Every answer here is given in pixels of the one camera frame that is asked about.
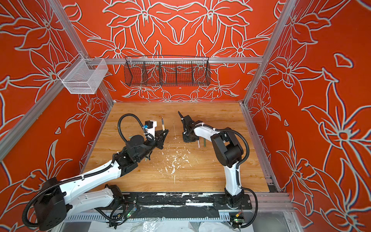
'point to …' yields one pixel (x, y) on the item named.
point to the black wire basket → (163, 71)
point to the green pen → (205, 142)
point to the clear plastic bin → (83, 76)
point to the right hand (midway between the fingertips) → (186, 138)
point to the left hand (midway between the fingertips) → (167, 129)
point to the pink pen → (198, 143)
